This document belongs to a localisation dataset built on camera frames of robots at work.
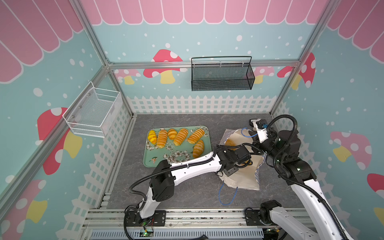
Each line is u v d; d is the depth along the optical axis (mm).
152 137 1026
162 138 1019
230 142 921
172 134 1030
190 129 1093
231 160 535
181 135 1024
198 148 943
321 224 396
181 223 738
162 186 460
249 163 644
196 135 1023
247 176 803
